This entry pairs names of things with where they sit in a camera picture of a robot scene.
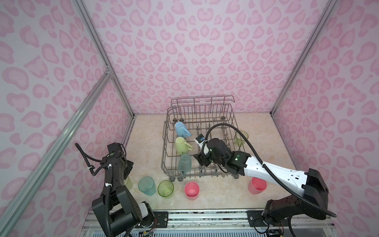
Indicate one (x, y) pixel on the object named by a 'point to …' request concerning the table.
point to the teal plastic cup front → (147, 185)
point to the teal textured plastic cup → (184, 164)
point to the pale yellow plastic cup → (128, 182)
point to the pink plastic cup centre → (191, 190)
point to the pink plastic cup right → (257, 185)
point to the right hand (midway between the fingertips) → (199, 150)
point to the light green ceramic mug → (181, 146)
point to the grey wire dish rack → (190, 117)
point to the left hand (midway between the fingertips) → (126, 169)
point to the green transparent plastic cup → (166, 189)
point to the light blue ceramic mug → (181, 131)
